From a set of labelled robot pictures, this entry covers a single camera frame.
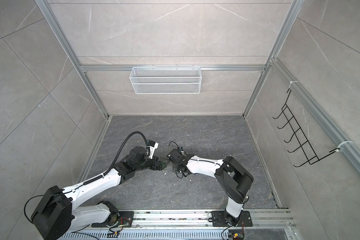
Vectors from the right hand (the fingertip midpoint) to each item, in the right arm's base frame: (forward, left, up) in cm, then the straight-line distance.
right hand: (178, 166), depth 91 cm
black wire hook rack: (-13, -54, +32) cm, 64 cm away
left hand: (0, +7, +13) cm, 15 cm away
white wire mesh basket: (+50, +8, +29) cm, 58 cm away
